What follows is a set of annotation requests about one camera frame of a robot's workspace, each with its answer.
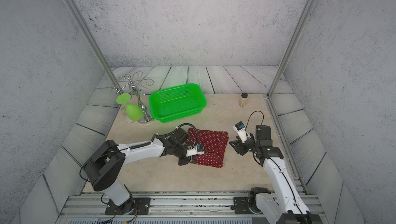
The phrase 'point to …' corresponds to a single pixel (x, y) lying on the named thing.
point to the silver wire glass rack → (135, 87)
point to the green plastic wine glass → (133, 112)
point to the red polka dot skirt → (214, 143)
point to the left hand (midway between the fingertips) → (196, 160)
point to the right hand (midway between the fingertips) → (236, 139)
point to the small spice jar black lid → (244, 95)
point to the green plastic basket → (177, 102)
